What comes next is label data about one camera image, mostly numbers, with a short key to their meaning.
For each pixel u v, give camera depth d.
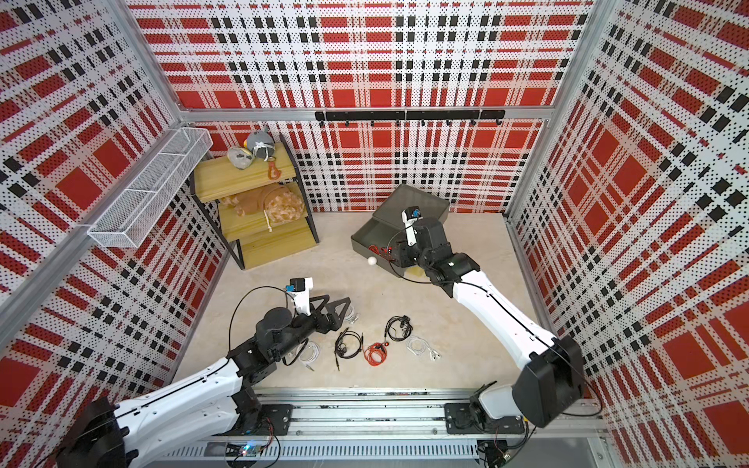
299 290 0.67
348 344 0.87
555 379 0.40
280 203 0.88
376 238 0.97
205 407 0.51
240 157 0.84
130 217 0.70
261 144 0.86
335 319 0.69
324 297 0.79
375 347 0.86
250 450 0.69
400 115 0.89
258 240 1.11
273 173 0.86
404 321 0.91
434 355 0.84
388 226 0.90
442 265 0.56
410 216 0.68
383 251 0.91
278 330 0.57
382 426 0.73
